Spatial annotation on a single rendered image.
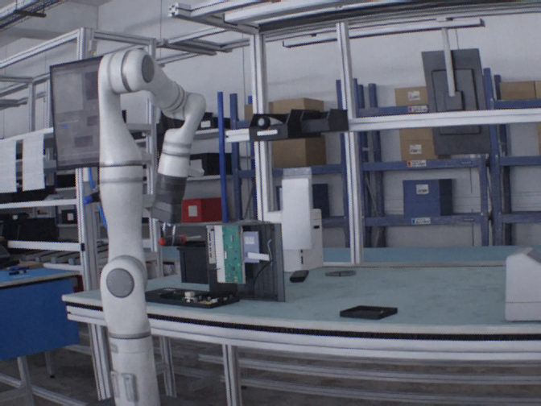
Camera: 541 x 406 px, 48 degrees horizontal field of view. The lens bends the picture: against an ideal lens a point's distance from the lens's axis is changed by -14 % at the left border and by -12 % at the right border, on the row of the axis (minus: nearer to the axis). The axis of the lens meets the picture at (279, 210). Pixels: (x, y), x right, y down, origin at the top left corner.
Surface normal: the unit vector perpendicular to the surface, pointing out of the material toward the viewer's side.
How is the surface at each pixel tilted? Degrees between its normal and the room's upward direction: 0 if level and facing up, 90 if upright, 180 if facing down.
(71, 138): 101
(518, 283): 90
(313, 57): 90
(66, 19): 90
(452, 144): 97
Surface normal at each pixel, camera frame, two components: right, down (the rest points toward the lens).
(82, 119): -0.11, 0.23
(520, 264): -0.51, 0.06
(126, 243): 0.07, 0.35
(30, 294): 0.85, -0.03
